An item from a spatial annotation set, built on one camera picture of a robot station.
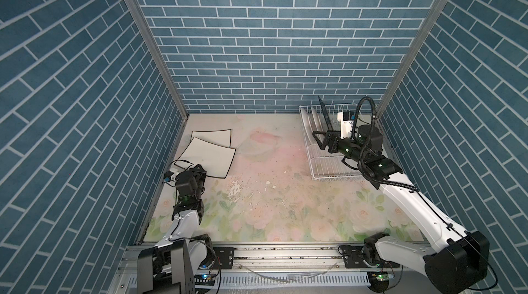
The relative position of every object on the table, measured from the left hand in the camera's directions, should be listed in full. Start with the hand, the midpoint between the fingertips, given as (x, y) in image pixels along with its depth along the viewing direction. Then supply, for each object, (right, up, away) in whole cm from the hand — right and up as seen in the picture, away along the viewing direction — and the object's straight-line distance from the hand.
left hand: (206, 161), depth 86 cm
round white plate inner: (+48, +18, +11) cm, 52 cm away
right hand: (+47, +12, -11) cm, 49 cm away
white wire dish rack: (+45, +1, -18) cm, 48 cm away
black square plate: (+52, +20, +6) cm, 56 cm away
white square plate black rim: (+2, 0, +5) cm, 6 cm away
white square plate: (0, +10, +24) cm, 26 cm away
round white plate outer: (+45, +16, +13) cm, 49 cm away
